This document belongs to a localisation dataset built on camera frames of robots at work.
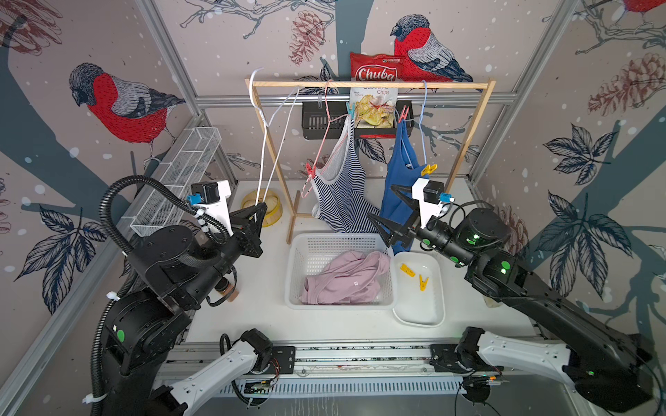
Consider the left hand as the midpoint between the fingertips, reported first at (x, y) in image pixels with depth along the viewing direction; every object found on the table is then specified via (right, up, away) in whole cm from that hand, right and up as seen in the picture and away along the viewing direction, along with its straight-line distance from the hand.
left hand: (268, 200), depth 49 cm
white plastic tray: (+40, -32, +37) cm, 64 cm away
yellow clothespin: (+43, -29, +39) cm, 65 cm away
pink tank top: (+18, -26, +37) cm, 48 cm away
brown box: (-22, -29, +31) cm, 47 cm away
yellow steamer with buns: (-15, -1, +57) cm, 59 cm away
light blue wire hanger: (+50, +35, +65) cm, 90 cm away
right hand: (+23, 0, +5) cm, 23 cm away
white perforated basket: (+3, -20, +46) cm, 50 cm away
